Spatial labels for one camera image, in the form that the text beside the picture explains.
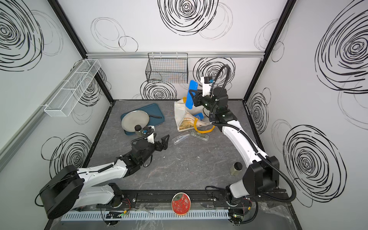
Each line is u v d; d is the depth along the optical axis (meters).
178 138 0.96
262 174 0.41
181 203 0.69
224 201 0.73
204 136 0.97
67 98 0.74
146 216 0.69
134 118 1.08
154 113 1.11
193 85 0.72
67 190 0.41
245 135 0.49
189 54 0.90
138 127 0.92
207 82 0.62
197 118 0.86
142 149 0.62
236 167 0.77
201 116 1.01
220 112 0.59
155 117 1.09
